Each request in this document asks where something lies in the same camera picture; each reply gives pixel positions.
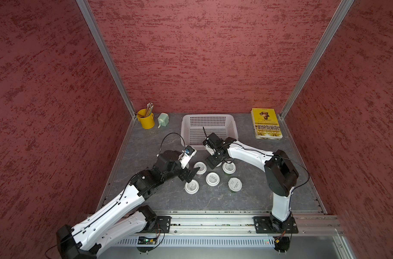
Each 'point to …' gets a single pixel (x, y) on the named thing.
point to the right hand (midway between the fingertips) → (216, 161)
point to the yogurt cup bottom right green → (235, 184)
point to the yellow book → (265, 123)
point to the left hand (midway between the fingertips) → (189, 164)
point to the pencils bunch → (149, 107)
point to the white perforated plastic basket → (192, 134)
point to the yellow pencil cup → (147, 122)
